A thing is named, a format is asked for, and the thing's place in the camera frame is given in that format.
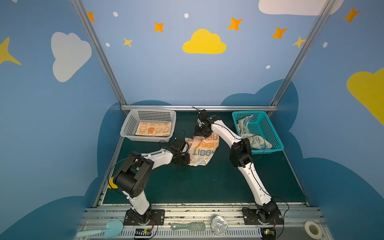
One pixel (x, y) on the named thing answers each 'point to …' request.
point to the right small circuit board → (268, 233)
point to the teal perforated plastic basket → (260, 124)
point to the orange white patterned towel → (153, 129)
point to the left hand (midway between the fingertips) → (189, 161)
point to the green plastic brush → (190, 226)
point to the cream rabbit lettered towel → (201, 149)
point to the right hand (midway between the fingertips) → (197, 132)
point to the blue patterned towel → (256, 142)
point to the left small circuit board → (143, 232)
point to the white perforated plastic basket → (128, 130)
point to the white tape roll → (313, 229)
